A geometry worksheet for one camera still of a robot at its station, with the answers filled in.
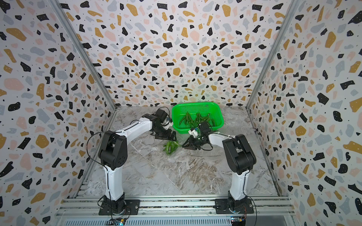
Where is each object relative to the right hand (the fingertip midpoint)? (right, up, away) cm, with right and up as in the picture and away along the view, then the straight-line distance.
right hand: (184, 147), depth 91 cm
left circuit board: (-33, -33, -21) cm, 51 cm away
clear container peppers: (-9, -1, +4) cm, 10 cm away
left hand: (-8, +5, +3) cm, 10 cm away
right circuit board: (+28, -34, -19) cm, 48 cm away
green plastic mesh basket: (-5, +25, +26) cm, 37 cm away
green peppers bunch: (+10, +17, +20) cm, 28 cm away
